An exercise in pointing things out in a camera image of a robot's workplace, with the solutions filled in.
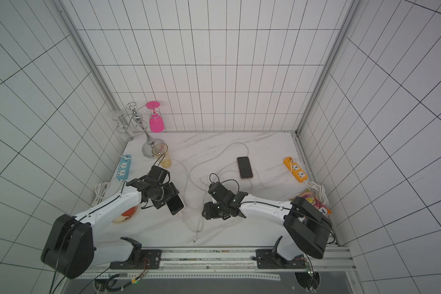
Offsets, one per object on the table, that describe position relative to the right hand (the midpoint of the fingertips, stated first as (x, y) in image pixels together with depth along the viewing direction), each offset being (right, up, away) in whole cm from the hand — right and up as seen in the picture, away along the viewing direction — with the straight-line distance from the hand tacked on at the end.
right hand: (201, 217), depth 80 cm
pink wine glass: (-29, +45, +23) cm, 58 cm away
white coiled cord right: (+58, +10, +8) cm, 59 cm away
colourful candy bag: (+51, +7, +7) cm, 52 cm away
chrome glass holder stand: (-35, +32, +27) cm, 55 cm away
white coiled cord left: (-54, +9, +12) cm, 56 cm away
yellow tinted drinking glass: (-27, +30, +27) cm, 48 cm away
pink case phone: (+22, +20, +21) cm, 36 cm away
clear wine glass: (-49, +41, +26) cm, 70 cm away
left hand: (-15, +7, +5) cm, 17 cm away
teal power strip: (-46, +20, +20) cm, 54 cm away
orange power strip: (+49, +19, +18) cm, 56 cm away
